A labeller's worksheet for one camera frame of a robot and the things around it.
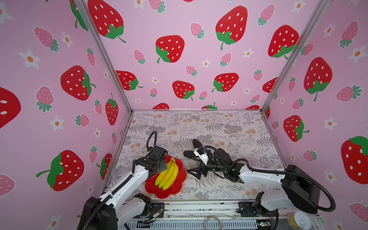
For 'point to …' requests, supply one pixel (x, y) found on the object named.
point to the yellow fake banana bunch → (167, 176)
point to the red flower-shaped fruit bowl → (175, 189)
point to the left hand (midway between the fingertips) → (159, 165)
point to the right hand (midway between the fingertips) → (189, 164)
